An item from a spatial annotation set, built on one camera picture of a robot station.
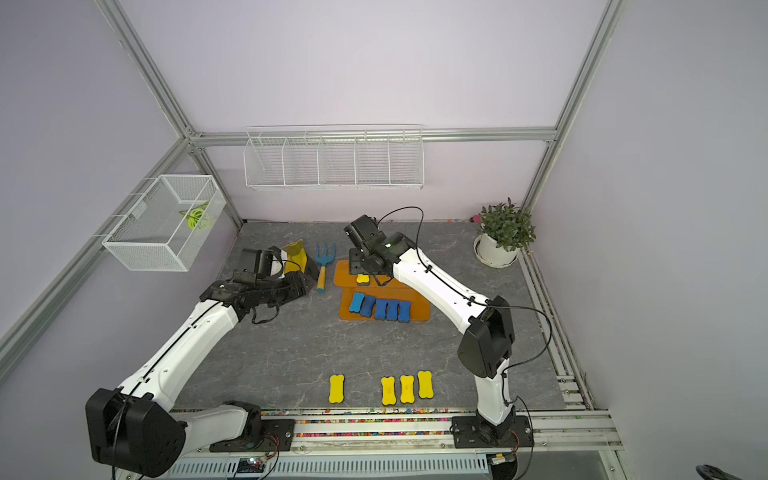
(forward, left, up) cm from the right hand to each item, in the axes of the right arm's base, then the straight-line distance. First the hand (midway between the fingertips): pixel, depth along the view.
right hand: (360, 261), depth 82 cm
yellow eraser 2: (-30, +6, -20) cm, 36 cm away
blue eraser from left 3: (-4, -5, -18) cm, 19 cm away
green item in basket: (+10, +45, +10) cm, 47 cm away
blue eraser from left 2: (-4, -1, -18) cm, 18 cm away
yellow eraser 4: (-29, -13, -19) cm, 37 cm away
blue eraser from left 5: (-6, -12, -19) cm, 24 cm away
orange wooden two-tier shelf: (-5, -18, -20) cm, 27 cm away
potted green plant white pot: (+12, -44, -1) cm, 45 cm away
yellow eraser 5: (-27, -18, -20) cm, 38 cm away
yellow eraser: (-3, 0, -5) cm, 5 cm away
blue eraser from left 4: (-6, -9, -18) cm, 21 cm away
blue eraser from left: (-2, +3, -19) cm, 19 cm away
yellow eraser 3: (-29, -8, -19) cm, 36 cm away
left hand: (-7, +14, -3) cm, 16 cm away
